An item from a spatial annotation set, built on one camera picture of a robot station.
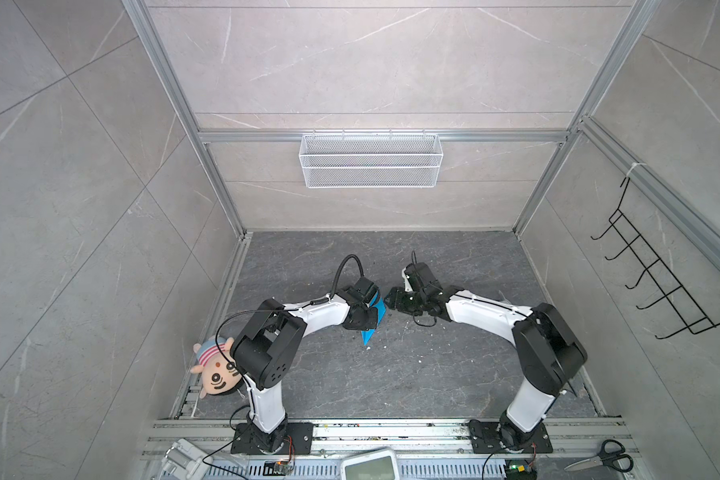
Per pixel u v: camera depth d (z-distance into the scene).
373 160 1.01
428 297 0.71
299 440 0.73
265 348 0.48
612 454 0.72
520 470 0.70
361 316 0.74
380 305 0.84
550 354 0.48
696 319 0.59
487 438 0.73
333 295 0.66
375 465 0.66
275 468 0.70
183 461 0.69
